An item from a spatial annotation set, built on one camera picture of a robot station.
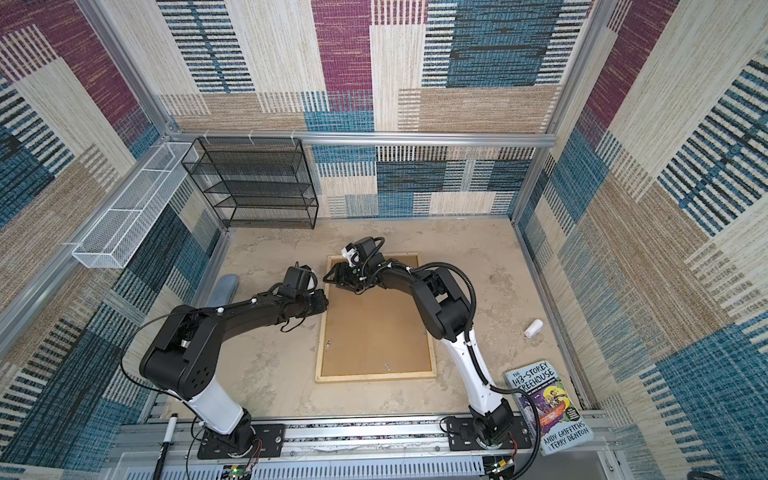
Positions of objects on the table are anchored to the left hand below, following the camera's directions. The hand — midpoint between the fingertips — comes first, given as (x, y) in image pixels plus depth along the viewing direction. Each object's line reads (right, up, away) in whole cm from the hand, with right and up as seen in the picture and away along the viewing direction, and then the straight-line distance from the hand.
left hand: (329, 298), depth 96 cm
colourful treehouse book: (+60, -27, -22) cm, 70 cm away
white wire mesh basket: (-46, +18, -24) cm, 55 cm away
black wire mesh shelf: (-28, +39, +13) cm, 50 cm away
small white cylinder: (+62, -8, -6) cm, 62 cm away
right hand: (0, +4, +1) cm, 4 cm away
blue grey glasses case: (-35, +2, +3) cm, 35 cm away
